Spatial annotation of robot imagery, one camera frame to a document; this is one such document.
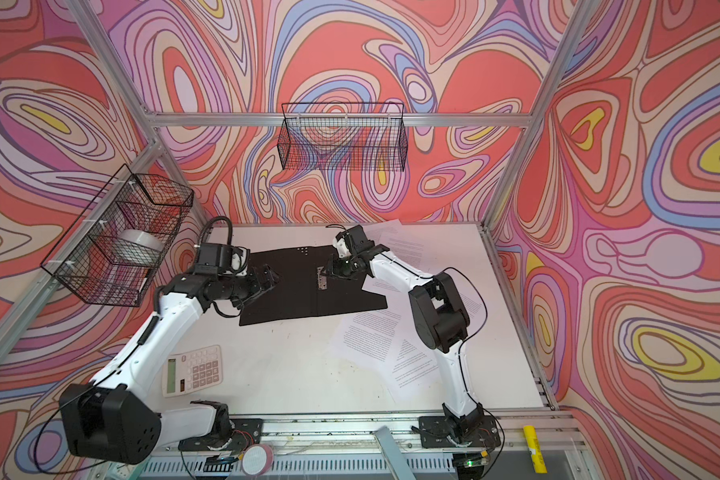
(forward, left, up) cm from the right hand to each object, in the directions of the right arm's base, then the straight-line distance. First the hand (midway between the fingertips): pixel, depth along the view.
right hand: (328, 279), depth 93 cm
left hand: (-8, +13, +10) cm, 18 cm away
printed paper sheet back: (-2, -23, -10) cm, 25 cm away
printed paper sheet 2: (+19, -33, -6) cm, 38 cm away
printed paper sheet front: (-16, -12, -9) cm, 22 cm away
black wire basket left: (-10, +52, +26) cm, 59 cm away
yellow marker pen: (-45, -51, -8) cm, 69 cm away
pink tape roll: (-47, +14, -4) cm, 49 cm away
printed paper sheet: (-26, -25, -10) cm, 38 cm away
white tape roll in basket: (-6, +42, +25) cm, 50 cm away
